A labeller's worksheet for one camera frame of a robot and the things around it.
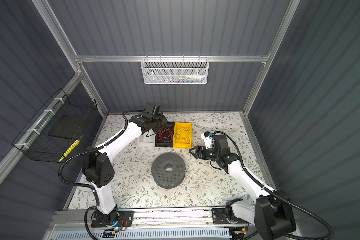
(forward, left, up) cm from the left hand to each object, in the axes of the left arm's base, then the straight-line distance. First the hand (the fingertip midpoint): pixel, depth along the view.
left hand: (167, 120), depth 89 cm
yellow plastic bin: (+3, -9, -19) cm, 22 cm away
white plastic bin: (0, +15, -19) cm, 24 cm away
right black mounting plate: (-48, -25, -20) cm, 57 cm away
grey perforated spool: (-31, +1, -13) cm, 34 cm away
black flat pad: (-8, +51, +7) cm, 52 cm away
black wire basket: (-21, +56, +12) cm, 61 cm away
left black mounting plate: (-46, +23, -20) cm, 55 cm away
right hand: (-19, -15, -6) cm, 25 cm away
